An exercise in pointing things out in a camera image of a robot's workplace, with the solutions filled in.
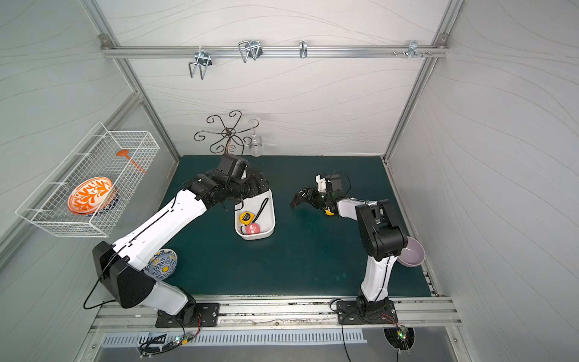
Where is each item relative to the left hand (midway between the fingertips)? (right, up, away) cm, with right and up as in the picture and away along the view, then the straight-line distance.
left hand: (262, 188), depth 77 cm
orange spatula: (-49, +12, +2) cm, 50 cm away
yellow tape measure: (-10, -14, +18) cm, 25 cm away
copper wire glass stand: (-15, +21, +9) cm, 27 cm away
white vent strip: (+23, -47, -6) cm, 53 cm away
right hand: (+14, -4, +21) cm, 25 cm away
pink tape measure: (-6, -18, +16) cm, 25 cm away
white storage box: (-4, -9, +25) cm, 27 cm away
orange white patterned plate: (-47, -2, -13) cm, 49 cm away
